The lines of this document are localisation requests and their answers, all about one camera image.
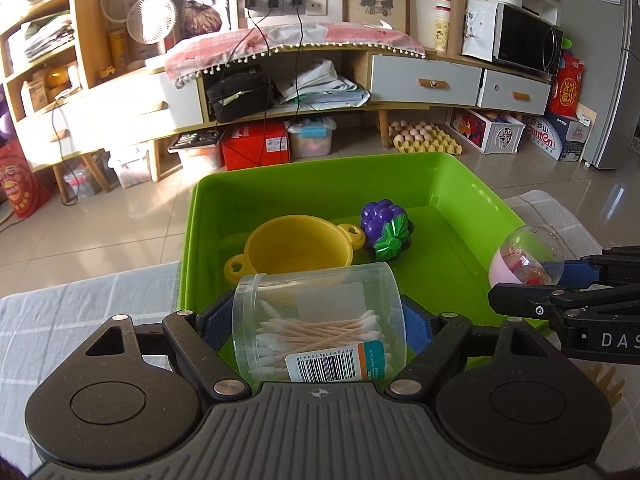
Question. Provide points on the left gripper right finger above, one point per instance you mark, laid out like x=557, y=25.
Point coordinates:
x=438, y=345

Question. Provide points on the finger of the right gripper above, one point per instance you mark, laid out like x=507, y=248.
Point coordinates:
x=538, y=302
x=612, y=267

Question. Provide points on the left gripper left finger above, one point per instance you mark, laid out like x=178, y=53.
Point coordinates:
x=196, y=339

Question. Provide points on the clear pink capsule ball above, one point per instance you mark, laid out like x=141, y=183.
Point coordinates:
x=530, y=255

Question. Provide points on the clear cotton swab jar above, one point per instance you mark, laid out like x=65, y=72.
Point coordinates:
x=334, y=325

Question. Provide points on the tan toy hand fork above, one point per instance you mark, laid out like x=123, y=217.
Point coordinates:
x=604, y=378

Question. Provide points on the green plastic storage bin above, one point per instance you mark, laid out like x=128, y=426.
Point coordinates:
x=459, y=223

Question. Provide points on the purple toy grapes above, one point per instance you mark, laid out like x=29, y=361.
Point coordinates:
x=387, y=228

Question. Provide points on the yellow toy pot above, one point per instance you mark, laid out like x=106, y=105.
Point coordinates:
x=295, y=243

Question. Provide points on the blue white cardboard box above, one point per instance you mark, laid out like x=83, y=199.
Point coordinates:
x=562, y=138

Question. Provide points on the grey checked tablecloth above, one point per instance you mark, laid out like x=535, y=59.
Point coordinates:
x=40, y=329

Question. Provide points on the white toy crate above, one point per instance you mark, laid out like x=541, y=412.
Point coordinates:
x=489, y=132

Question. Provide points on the yellow egg tray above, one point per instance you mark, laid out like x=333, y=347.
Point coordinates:
x=422, y=137

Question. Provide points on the red cardboard box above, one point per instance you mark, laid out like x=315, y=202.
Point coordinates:
x=255, y=144

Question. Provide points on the red printed bag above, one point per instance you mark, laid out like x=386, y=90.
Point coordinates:
x=25, y=190

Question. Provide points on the clear plastic storage box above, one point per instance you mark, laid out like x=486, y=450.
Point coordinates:
x=311, y=137

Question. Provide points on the black bag in cabinet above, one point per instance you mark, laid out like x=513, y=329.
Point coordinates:
x=234, y=94

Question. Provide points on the black microwave oven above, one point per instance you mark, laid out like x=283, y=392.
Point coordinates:
x=498, y=33

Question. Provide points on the folded grey cloth pile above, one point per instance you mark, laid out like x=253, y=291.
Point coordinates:
x=320, y=88

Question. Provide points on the pink lace cloth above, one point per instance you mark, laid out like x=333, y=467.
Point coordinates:
x=200, y=54

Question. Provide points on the wooden open shelf unit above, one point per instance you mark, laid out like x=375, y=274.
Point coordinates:
x=51, y=61

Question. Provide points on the white desk fan front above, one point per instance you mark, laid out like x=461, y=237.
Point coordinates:
x=151, y=21

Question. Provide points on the framed raccoon picture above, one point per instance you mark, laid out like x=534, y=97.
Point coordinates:
x=202, y=17

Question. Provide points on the wall power strip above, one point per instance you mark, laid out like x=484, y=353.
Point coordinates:
x=261, y=8

